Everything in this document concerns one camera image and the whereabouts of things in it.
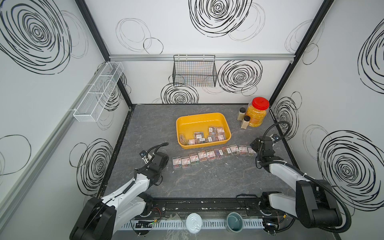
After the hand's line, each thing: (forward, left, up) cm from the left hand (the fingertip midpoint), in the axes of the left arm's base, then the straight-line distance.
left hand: (159, 161), depth 88 cm
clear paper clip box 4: (+6, -36, 0) cm, 37 cm away
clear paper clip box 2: (+9, -46, 0) cm, 47 cm away
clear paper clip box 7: (+2, -21, 0) cm, 21 cm away
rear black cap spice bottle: (+34, -54, +6) cm, 64 cm away
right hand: (+11, -61, +7) cm, 62 cm away
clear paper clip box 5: (+5, -31, +1) cm, 32 cm away
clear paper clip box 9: (0, -11, +1) cm, 11 cm away
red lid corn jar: (+29, -60, +16) cm, 69 cm away
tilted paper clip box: (+14, -13, +2) cm, 20 cm away
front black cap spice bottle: (+27, -55, +7) cm, 62 cm away
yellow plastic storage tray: (+23, -22, +1) cm, 32 cm away
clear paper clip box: (+8, -51, +1) cm, 52 cm away
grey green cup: (-29, -41, 0) cm, 50 cm away
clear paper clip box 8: (0, -16, 0) cm, 16 cm away
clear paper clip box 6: (+4, -26, +1) cm, 26 cm away
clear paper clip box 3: (+7, -41, +1) cm, 41 cm away
